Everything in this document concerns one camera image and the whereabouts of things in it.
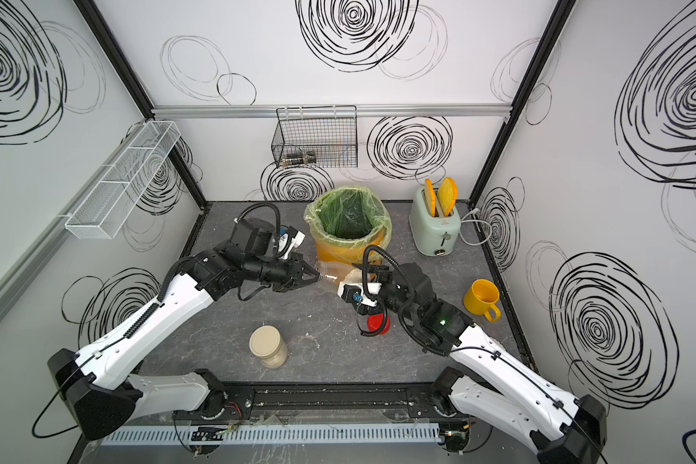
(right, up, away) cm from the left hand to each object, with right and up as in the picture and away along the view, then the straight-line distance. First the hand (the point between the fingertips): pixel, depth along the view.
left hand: (322, 279), depth 66 cm
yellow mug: (+46, -9, +20) cm, 50 cm away
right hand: (+8, 0, +3) cm, 8 cm away
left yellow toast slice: (+32, +23, +27) cm, 48 cm away
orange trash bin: (+6, +5, +11) cm, 13 cm away
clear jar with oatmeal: (+4, +2, -1) cm, 5 cm away
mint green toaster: (+34, +9, +28) cm, 45 cm away
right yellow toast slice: (+39, +22, +29) cm, 53 cm away
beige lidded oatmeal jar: (-14, -18, +6) cm, 24 cm away
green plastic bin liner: (+6, +16, +28) cm, 32 cm away
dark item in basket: (-9, +33, +21) cm, 40 cm away
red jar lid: (+14, -16, +20) cm, 30 cm away
